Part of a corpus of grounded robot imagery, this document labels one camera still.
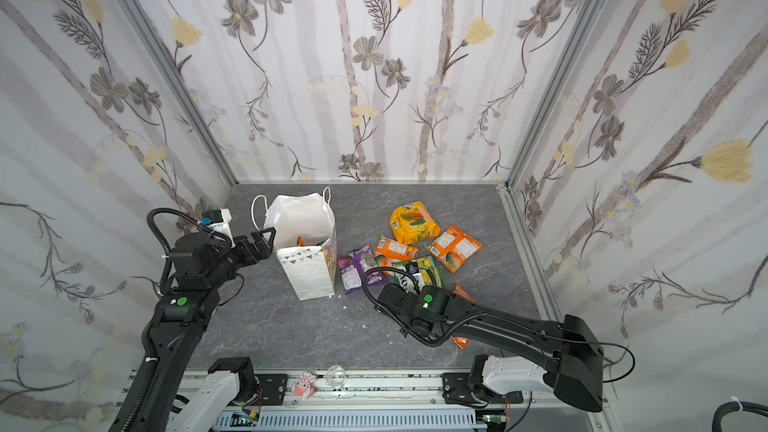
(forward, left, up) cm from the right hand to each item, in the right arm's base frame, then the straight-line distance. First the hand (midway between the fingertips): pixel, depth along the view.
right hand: (410, 302), depth 77 cm
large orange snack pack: (+18, +33, -2) cm, 38 cm away
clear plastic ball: (-16, +19, -13) cm, 28 cm away
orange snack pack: (+21, +6, -11) cm, 25 cm away
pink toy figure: (-19, +25, -9) cm, 33 cm away
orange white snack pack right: (+23, -16, -10) cm, 29 cm away
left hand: (+13, +40, +14) cm, 44 cm away
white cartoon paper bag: (+19, +32, -2) cm, 37 cm away
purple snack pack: (+14, +17, -10) cm, 24 cm away
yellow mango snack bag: (+32, -2, -9) cm, 33 cm away
